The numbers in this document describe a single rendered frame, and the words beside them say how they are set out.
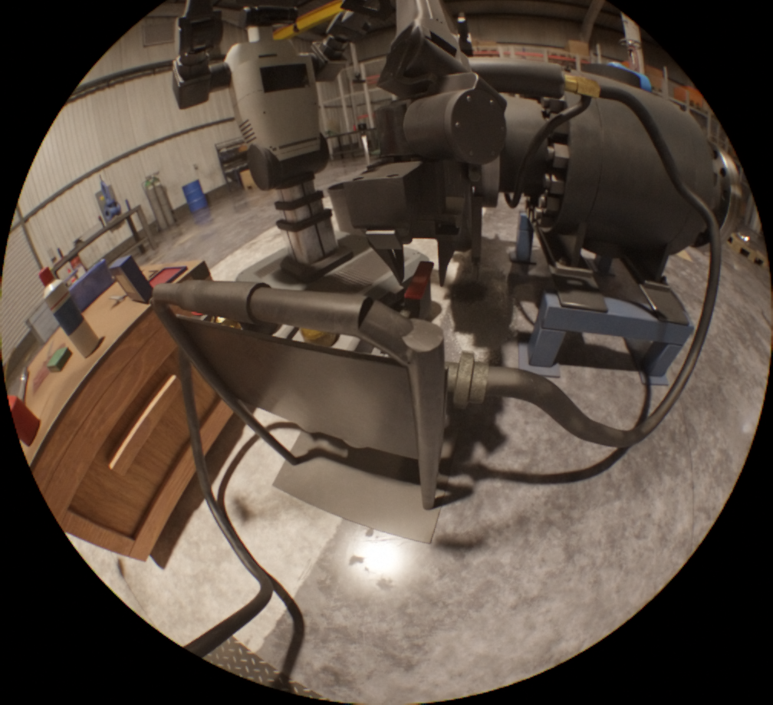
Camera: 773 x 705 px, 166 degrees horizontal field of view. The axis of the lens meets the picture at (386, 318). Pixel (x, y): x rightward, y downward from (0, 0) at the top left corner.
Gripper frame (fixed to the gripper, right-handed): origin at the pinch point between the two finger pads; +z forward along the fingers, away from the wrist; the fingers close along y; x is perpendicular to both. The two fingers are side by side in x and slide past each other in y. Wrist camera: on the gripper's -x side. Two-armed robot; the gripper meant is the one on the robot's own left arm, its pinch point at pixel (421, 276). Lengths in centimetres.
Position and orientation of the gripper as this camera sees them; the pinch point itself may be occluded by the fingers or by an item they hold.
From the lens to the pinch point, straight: 32.7
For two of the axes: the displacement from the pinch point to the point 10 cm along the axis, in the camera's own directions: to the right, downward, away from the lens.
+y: 9.4, 1.1, -3.3
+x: 3.2, -6.4, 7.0
